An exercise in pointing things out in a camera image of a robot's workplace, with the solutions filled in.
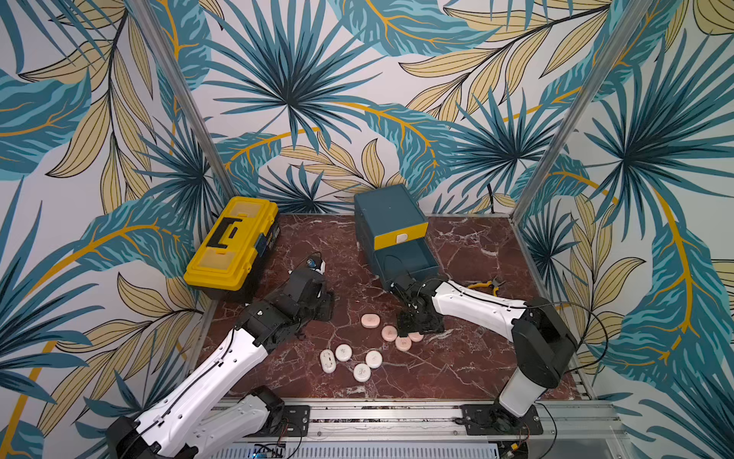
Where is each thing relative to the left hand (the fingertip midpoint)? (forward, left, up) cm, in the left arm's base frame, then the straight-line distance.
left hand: (323, 301), depth 74 cm
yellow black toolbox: (+17, +29, -2) cm, 33 cm away
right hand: (-1, -26, -15) cm, 30 cm away
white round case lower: (-13, -10, -17) cm, 24 cm away
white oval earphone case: (-10, -1, -17) cm, 20 cm away
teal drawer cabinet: (+30, -16, +4) cm, 34 cm away
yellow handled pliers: (+17, -55, -18) cm, 60 cm away
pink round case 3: (-2, -27, -18) cm, 33 cm away
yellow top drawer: (+23, -25, 0) cm, 34 cm away
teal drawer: (+23, -28, -11) cm, 38 cm away
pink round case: (-1, -18, -17) cm, 25 cm away
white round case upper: (-7, -5, -18) cm, 20 cm away
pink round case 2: (-5, -23, -18) cm, 29 cm away
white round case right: (-9, -14, -17) cm, 24 cm away
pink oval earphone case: (+3, -13, -18) cm, 22 cm away
